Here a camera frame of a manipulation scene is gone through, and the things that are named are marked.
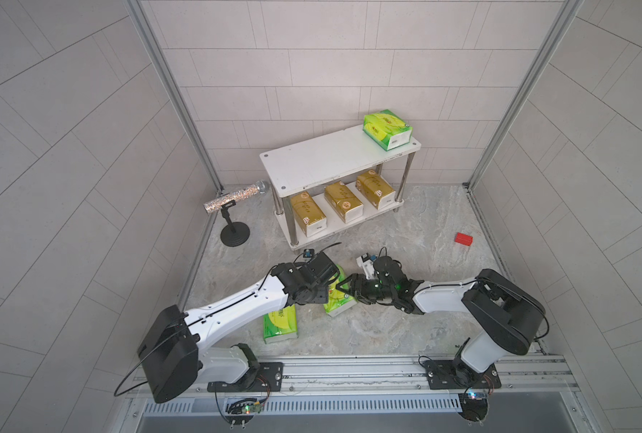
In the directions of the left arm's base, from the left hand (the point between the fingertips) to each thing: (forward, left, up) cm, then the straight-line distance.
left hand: (322, 293), depth 80 cm
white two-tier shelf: (+28, +6, +26) cm, 38 cm away
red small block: (+23, -52, -4) cm, 57 cm away
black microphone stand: (+24, +33, -5) cm, 41 cm away
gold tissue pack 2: (+30, -7, +8) cm, 32 cm away
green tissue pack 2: (-3, -5, +2) cm, 6 cm away
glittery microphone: (+32, +22, +12) cm, 41 cm away
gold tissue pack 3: (+37, -19, +7) cm, 42 cm away
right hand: (+1, -6, -2) cm, 6 cm away
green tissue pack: (-9, +11, 0) cm, 14 cm away
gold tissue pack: (+24, +6, +7) cm, 26 cm away
